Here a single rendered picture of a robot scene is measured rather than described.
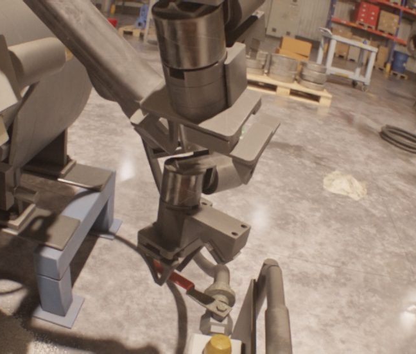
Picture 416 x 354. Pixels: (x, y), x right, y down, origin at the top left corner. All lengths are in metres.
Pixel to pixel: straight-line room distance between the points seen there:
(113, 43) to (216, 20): 0.21
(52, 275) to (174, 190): 0.62
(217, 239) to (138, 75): 0.23
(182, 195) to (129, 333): 0.70
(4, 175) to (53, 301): 0.57
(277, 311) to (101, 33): 0.41
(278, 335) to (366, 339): 0.94
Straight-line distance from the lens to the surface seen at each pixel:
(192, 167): 0.51
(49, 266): 1.03
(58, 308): 1.14
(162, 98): 0.37
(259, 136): 0.35
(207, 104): 0.33
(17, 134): 0.91
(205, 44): 0.30
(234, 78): 0.34
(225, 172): 0.54
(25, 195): 0.64
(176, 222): 0.51
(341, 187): 2.33
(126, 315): 1.19
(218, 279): 0.68
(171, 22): 0.29
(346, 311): 1.43
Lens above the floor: 0.89
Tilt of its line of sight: 25 degrees down
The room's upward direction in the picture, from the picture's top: 11 degrees clockwise
